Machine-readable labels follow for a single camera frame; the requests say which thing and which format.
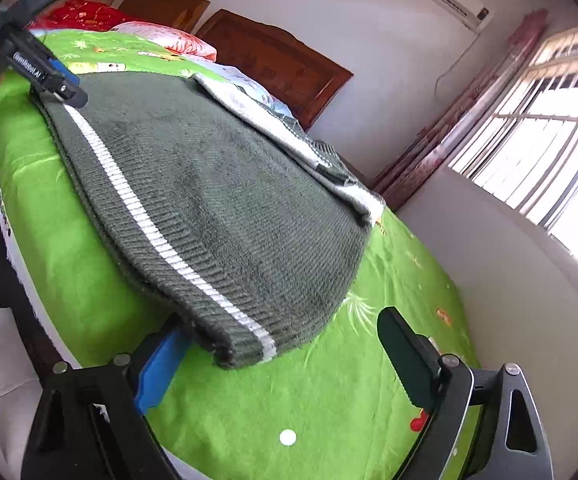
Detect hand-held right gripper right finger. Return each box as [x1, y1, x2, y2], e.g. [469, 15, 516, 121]
[376, 306, 554, 480]

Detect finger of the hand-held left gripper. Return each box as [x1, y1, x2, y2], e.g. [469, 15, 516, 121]
[0, 29, 90, 109]

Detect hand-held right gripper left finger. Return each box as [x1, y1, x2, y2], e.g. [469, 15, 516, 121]
[19, 327, 192, 480]

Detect green knit sweater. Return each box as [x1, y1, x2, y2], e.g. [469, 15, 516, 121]
[31, 71, 387, 371]

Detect red printed bedsheet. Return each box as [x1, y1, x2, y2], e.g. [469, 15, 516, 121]
[34, 0, 130, 31]

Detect green cartoon bedsheet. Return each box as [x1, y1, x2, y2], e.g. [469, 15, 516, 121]
[0, 27, 484, 480]

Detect small wooden headboard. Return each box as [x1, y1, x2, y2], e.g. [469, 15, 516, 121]
[118, 0, 211, 33]

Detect pink floral quilt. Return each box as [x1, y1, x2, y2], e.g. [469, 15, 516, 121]
[110, 21, 218, 61]

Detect blue floral quilt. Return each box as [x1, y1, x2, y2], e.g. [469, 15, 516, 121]
[214, 62, 300, 126]

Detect floral curtain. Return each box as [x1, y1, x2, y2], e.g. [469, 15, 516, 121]
[371, 7, 550, 211]

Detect large wooden headboard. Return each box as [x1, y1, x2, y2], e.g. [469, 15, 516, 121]
[196, 8, 354, 132]

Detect barred window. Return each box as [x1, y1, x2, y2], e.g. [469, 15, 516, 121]
[446, 25, 578, 291]

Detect air conditioner cable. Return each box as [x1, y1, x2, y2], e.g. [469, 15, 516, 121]
[435, 35, 480, 101]

